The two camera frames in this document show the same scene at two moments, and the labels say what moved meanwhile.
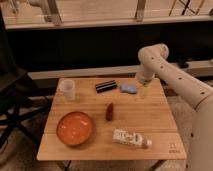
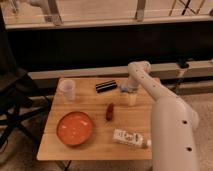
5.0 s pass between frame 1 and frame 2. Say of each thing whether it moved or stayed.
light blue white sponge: stayed
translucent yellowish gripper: moved
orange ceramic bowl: stayed
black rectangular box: stayed
